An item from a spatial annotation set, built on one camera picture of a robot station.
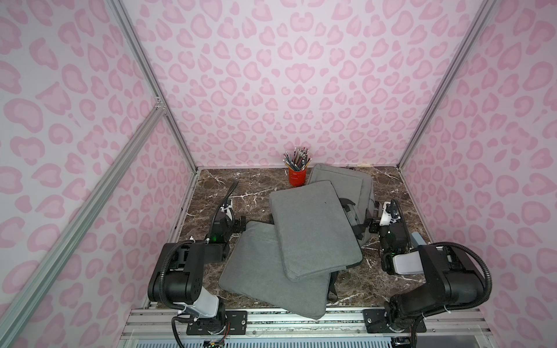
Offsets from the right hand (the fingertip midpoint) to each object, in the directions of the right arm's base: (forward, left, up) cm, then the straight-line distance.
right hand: (380, 209), depth 90 cm
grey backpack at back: (+11, +7, -4) cm, 14 cm away
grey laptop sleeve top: (-10, +28, -2) cm, 30 cm away
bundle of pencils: (+25, +33, +4) cm, 42 cm away
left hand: (0, +62, -2) cm, 62 cm away
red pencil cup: (+21, +34, -5) cm, 40 cm away
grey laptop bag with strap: (-24, +50, -6) cm, 56 cm away
